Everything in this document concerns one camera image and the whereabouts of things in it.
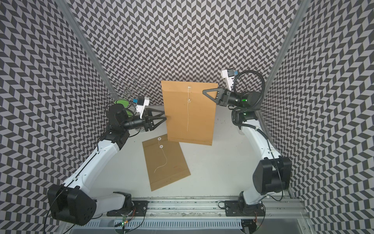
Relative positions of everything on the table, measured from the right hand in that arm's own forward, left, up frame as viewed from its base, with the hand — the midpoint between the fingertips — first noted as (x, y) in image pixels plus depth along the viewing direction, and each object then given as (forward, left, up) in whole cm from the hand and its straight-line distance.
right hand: (204, 95), depth 59 cm
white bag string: (+1, +27, -45) cm, 53 cm away
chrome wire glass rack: (+45, +65, -39) cm, 88 cm away
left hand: (-2, +18, -11) cm, 21 cm away
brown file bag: (-9, +23, -46) cm, 52 cm away
